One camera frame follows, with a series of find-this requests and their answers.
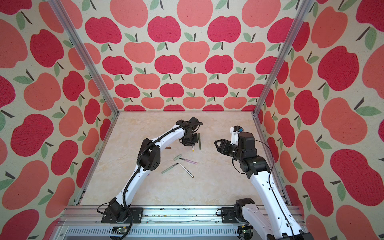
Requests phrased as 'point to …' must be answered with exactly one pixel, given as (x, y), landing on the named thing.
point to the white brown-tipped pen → (192, 177)
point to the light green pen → (169, 168)
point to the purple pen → (189, 161)
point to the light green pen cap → (177, 157)
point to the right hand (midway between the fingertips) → (222, 142)
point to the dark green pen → (200, 142)
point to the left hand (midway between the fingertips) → (198, 145)
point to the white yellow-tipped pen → (193, 148)
